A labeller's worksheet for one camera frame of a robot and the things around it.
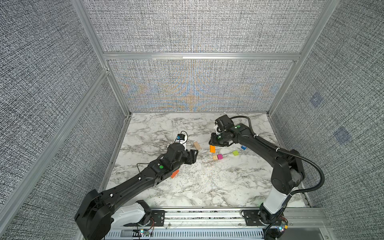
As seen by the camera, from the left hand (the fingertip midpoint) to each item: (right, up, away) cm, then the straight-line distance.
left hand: (194, 151), depth 79 cm
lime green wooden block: (+27, -4, +18) cm, 33 cm away
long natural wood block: (+3, 0, +21) cm, 21 cm away
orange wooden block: (+12, -1, +18) cm, 21 cm away
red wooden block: (-12, -15, +11) cm, 22 cm away
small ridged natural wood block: (+14, -6, +16) cm, 22 cm away
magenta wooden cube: (+17, -6, +17) cm, 24 cm away
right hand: (+10, +4, +9) cm, 14 cm away
